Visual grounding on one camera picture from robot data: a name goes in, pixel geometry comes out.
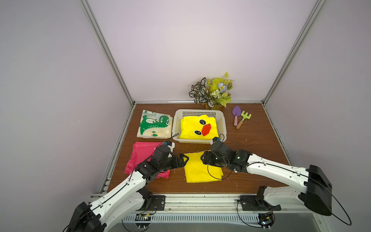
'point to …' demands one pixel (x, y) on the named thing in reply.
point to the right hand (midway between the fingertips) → (202, 157)
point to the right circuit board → (266, 220)
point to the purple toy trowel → (236, 110)
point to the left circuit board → (142, 217)
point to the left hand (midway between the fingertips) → (185, 160)
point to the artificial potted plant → (213, 93)
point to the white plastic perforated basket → (219, 115)
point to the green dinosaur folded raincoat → (155, 125)
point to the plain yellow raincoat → (196, 170)
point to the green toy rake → (245, 116)
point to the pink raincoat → (142, 152)
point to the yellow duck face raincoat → (198, 127)
